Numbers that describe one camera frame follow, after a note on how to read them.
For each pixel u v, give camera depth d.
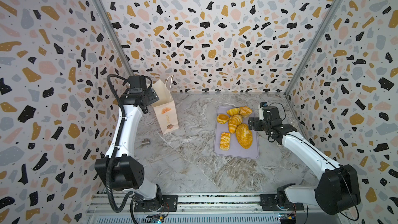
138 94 0.58
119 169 0.42
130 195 0.47
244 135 0.92
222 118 1.01
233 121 0.95
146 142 0.93
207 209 0.73
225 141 0.91
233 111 1.03
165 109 0.84
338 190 0.41
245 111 1.06
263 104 0.76
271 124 0.65
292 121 1.06
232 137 0.97
